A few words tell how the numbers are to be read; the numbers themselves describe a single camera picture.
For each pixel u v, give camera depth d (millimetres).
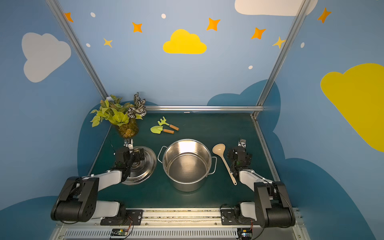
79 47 824
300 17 722
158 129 1111
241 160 704
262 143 1085
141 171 907
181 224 739
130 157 762
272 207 426
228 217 745
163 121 1155
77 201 430
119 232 718
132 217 746
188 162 928
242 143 787
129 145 805
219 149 979
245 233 720
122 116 952
